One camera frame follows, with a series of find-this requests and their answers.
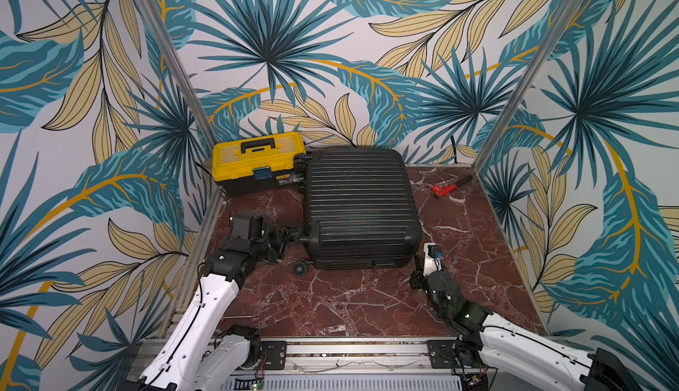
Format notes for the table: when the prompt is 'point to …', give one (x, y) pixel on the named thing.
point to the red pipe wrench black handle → (439, 190)
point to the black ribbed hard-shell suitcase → (360, 208)
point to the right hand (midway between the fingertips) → (417, 256)
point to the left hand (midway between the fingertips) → (293, 234)
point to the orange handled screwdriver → (223, 318)
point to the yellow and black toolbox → (259, 162)
